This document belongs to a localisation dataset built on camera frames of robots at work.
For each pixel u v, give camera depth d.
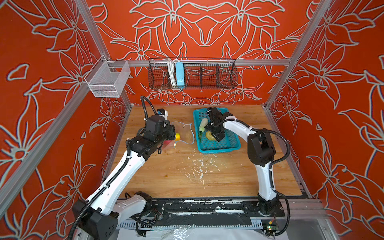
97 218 0.36
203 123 1.03
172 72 0.90
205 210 0.74
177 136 0.90
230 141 0.98
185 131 0.88
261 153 0.56
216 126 0.73
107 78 0.93
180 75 0.89
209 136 0.96
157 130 0.54
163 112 0.64
